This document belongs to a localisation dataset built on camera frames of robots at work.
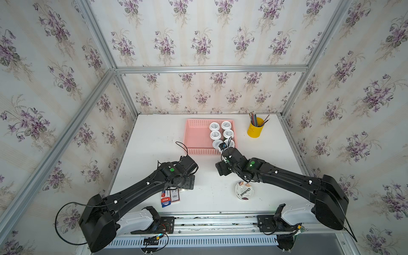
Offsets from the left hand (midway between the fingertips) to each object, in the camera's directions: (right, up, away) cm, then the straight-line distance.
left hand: (187, 184), depth 79 cm
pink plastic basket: (+11, +23, +21) cm, 33 cm away
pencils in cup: (+41, +34, +22) cm, 57 cm away
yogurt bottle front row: (+16, +24, +22) cm, 36 cm away
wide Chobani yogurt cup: (+29, -3, 0) cm, 29 cm away
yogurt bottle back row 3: (+23, +25, +22) cm, 41 cm away
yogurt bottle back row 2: (+23, +31, +27) cm, 47 cm away
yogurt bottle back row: (+15, +30, +26) cm, 42 cm away
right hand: (+19, +10, +4) cm, 22 cm away
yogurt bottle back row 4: (+25, +19, +17) cm, 36 cm away
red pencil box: (-7, -6, +3) cm, 10 cm away
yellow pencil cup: (+42, +26, +24) cm, 55 cm away
